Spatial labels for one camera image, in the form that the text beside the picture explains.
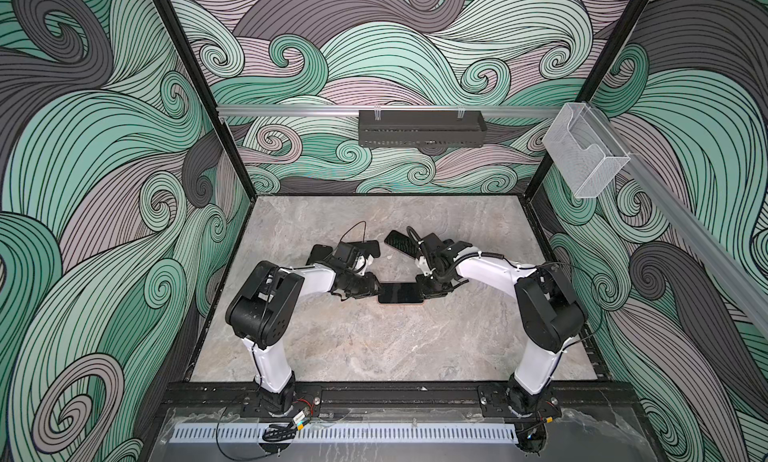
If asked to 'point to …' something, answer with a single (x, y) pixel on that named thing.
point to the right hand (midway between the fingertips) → (422, 295)
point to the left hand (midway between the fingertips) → (380, 289)
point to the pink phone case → (401, 304)
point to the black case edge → (319, 252)
